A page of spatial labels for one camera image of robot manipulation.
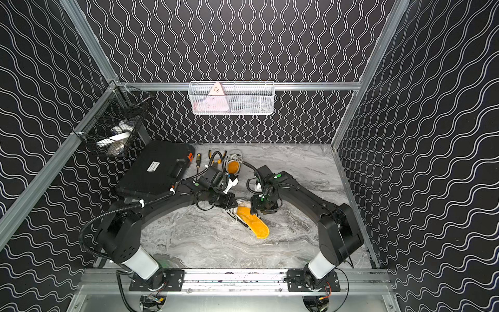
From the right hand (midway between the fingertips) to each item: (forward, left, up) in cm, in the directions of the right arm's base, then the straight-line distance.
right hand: (256, 211), depth 83 cm
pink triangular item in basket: (+42, +19, +27) cm, 53 cm away
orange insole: (-7, -1, -1) cm, 7 cm away
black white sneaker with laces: (+33, +13, -1) cm, 35 cm away
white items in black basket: (+20, +60, +20) cm, 66 cm away
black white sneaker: (0, +10, 0) cm, 10 cm away
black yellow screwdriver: (+35, +34, -8) cm, 49 cm away
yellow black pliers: (+34, +21, -6) cm, 41 cm away
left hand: (+3, +8, +3) cm, 9 cm away
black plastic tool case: (+24, +52, -1) cm, 58 cm away
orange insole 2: (+29, +13, -5) cm, 32 cm away
